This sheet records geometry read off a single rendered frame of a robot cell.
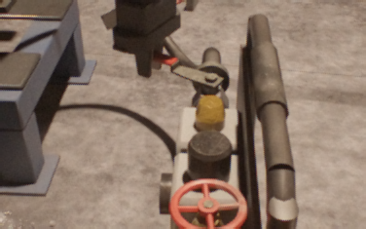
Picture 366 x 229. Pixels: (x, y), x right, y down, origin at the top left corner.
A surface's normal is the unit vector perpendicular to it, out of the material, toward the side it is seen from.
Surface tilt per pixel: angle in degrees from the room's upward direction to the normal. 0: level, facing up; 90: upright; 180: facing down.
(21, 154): 90
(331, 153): 0
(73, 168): 0
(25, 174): 90
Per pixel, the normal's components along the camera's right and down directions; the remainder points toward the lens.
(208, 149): 0.00, -0.81
